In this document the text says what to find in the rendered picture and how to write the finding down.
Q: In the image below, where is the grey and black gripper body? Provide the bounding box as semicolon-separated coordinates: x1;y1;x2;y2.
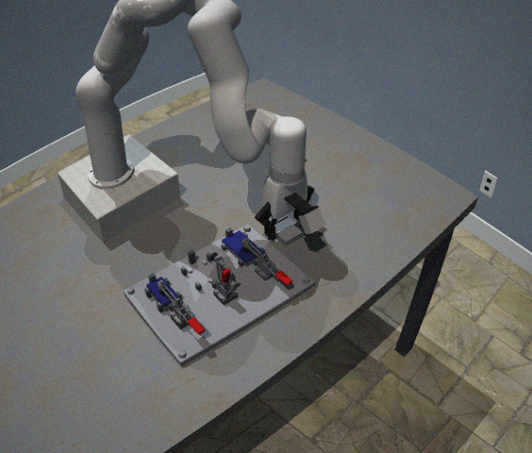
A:
262;172;308;219

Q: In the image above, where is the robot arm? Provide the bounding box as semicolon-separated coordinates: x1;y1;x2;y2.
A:
75;0;307;189

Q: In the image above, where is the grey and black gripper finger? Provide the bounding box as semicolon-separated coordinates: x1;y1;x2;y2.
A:
293;186;315;223
255;202;277;240

